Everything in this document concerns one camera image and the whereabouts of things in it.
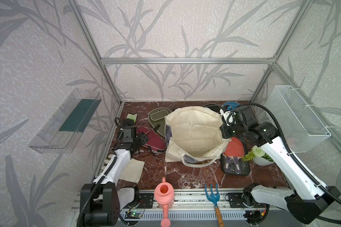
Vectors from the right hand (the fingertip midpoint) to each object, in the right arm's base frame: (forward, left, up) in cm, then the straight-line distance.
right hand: (219, 126), depth 73 cm
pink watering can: (-29, +28, -14) cm, 43 cm away
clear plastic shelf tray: (-7, +75, +6) cm, 76 cm away
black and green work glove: (+25, +59, -25) cm, 69 cm away
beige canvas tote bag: (+7, +12, -21) cm, 25 cm away
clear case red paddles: (-10, -11, -24) cm, 28 cm away
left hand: (+3, +43, -16) cm, 46 cm away
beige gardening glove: (-14, +50, -27) cm, 59 cm away
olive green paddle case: (+23, +38, -21) cm, 50 cm away
